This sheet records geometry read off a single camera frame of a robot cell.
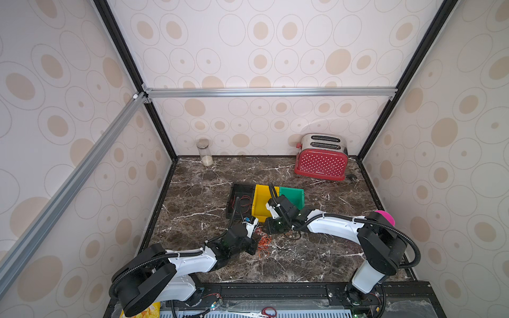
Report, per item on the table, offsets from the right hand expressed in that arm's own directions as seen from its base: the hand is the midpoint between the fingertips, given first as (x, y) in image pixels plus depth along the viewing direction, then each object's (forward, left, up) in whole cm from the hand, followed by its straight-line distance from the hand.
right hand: (269, 226), depth 87 cm
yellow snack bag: (-33, +39, -1) cm, 51 cm away
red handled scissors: (-31, +2, -4) cm, 31 cm away
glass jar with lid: (+39, +36, +9) cm, 54 cm away
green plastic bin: (+17, -13, 0) cm, 22 cm away
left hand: (-5, +1, 0) cm, 5 cm away
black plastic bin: (+16, +15, -5) cm, 23 cm away
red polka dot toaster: (+33, -26, +12) cm, 44 cm away
